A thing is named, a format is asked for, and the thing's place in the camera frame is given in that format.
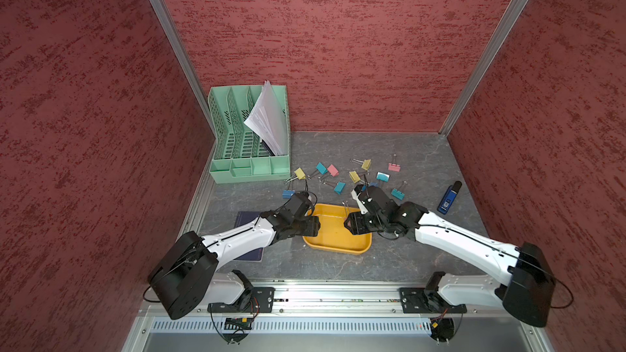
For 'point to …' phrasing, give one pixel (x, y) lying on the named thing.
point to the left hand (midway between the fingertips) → (311, 229)
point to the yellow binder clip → (300, 173)
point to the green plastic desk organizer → (240, 154)
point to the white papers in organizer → (269, 120)
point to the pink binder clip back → (394, 167)
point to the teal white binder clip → (383, 176)
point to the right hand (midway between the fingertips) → (352, 227)
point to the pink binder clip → (332, 170)
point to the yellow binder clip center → (355, 178)
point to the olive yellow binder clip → (366, 164)
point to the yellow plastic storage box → (333, 235)
